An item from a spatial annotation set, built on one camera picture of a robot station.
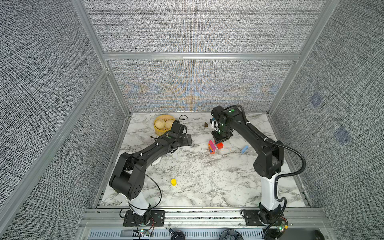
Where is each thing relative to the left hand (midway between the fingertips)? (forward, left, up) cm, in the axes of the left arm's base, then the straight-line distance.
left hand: (184, 139), depth 93 cm
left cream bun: (+17, +17, -4) cm, 25 cm away
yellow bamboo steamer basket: (+26, +15, -6) cm, 30 cm away
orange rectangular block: (-5, -18, -9) cm, 20 cm away
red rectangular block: (-8, -20, +4) cm, 22 cm away
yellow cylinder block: (-23, +7, -8) cm, 25 cm away
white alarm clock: (-10, +18, -9) cm, 22 cm away
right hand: (-4, -20, +4) cm, 21 cm away
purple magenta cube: (-4, -17, -3) cm, 18 cm away
